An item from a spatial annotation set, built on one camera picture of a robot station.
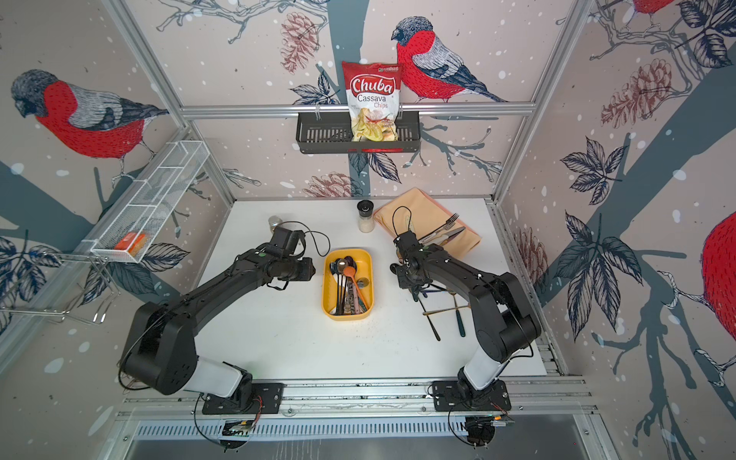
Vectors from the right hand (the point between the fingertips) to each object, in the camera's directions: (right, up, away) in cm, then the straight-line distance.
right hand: (408, 277), depth 92 cm
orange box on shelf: (-71, +14, -26) cm, 76 cm away
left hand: (-30, +5, -4) cm, 30 cm away
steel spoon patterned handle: (-19, -8, -4) cm, 21 cm away
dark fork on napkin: (+21, +20, +21) cm, 36 cm away
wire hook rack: (-71, 0, -30) cm, 77 cm away
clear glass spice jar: (-48, +19, +9) cm, 52 cm away
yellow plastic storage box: (-15, +5, +6) cm, 16 cm away
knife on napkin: (+14, +12, +14) cm, 23 cm away
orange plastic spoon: (-20, +1, +3) cm, 20 cm away
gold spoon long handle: (+12, -10, -2) cm, 16 cm away
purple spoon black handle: (-19, +4, +5) cm, 21 cm away
